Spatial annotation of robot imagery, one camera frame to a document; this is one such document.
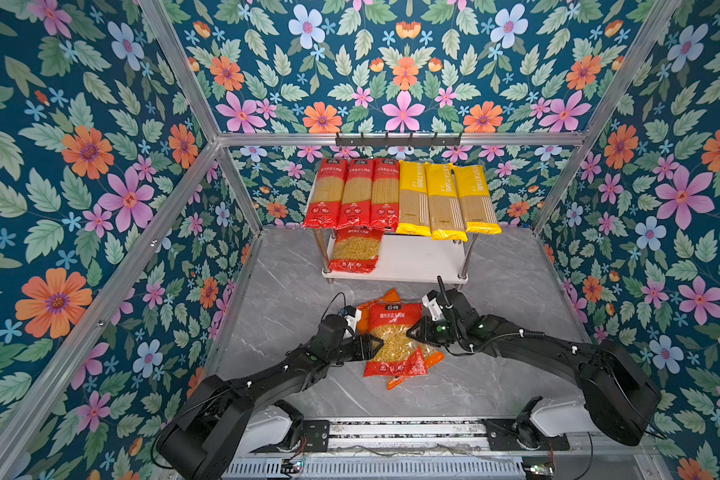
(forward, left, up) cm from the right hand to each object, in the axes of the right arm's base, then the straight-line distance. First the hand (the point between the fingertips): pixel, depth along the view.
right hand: (407, 333), depth 82 cm
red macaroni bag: (-6, +2, -3) cm, 7 cm away
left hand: (-2, +7, -1) cm, 7 cm away
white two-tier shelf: (+29, -1, -2) cm, 30 cm away
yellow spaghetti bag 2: (+17, -9, +27) cm, 33 cm away
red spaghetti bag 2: (+23, +13, +28) cm, 38 cm away
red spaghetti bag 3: (+24, +6, +28) cm, 37 cm away
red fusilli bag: (+30, +16, +1) cm, 34 cm away
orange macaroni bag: (-4, -8, -7) cm, 12 cm away
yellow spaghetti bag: (+20, -1, +28) cm, 34 cm away
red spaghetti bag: (+21, +21, +28) cm, 41 cm away
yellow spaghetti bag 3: (+20, -18, +27) cm, 38 cm away
